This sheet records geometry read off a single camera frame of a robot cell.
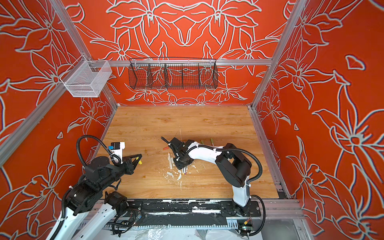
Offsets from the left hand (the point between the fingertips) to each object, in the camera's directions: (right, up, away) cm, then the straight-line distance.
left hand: (140, 155), depth 67 cm
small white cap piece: (+11, -15, +17) cm, 25 cm away
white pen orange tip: (+10, -9, +22) cm, 26 cm away
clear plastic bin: (-42, +42, +22) cm, 63 cm away
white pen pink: (+20, -13, +18) cm, 30 cm away
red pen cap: (+7, -2, +28) cm, 29 cm away
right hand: (+16, -10, +19) cm, 27 cm away
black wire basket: (+11, +48, +33) cm, 59 cm away
